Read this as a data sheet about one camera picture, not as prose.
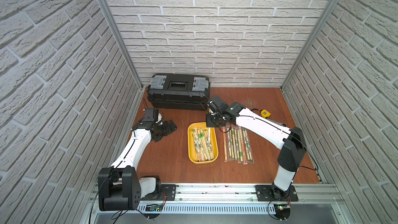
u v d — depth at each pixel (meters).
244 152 0.87
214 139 0.87
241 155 0.86
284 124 0.98
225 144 0.90
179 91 0.92
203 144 0.89
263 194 0.74
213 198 0.73
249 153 0.87
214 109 0.63
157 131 0.70
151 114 0.66
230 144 0.90
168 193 0.74
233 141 0.90
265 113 1.02
